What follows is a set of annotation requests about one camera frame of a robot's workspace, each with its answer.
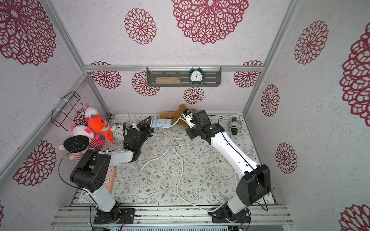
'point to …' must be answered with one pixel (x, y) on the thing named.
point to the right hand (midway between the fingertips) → (190, 125)
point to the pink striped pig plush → (82, 130)
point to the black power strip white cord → (234, 126)
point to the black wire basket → (63, 113)
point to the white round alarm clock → (118, 132)
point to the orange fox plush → (98, 124)
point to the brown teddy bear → (174, 116)
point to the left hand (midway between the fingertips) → (153, 117)
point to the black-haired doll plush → (77, 145)
